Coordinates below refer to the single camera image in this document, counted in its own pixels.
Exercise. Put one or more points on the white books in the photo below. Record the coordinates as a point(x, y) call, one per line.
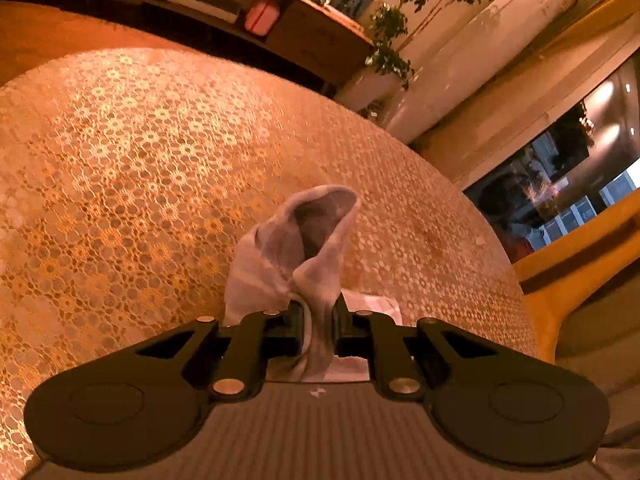
point(205, 5)

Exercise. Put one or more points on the white floor air conditioner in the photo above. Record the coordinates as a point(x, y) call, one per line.
point(475, 55)

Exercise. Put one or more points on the beige curtain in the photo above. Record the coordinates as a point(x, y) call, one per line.
point(500, 145)

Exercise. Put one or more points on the yellow chair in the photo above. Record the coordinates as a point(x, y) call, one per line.
point(575, 255)

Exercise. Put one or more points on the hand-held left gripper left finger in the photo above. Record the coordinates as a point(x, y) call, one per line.
point(295, 330)

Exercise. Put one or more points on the wooden sideboard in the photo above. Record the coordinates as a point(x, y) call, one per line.
point(310, 40)

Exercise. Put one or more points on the dark window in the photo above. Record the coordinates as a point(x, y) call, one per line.
point(550, 185)

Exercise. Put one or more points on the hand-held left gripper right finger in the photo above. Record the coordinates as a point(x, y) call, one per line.
point(341, 327)

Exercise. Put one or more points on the lace tablecloth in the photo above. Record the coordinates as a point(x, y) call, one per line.
point(150, 160)

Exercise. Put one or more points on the white plant pot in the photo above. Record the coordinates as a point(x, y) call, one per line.
point(370, 90)

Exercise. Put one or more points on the white folded cloth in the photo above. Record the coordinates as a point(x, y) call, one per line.
point(375, 305)

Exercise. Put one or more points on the red round lantern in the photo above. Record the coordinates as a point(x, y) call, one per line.
point(261, 17)

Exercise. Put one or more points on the green leafy plant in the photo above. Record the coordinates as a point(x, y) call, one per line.
point(390, 25)

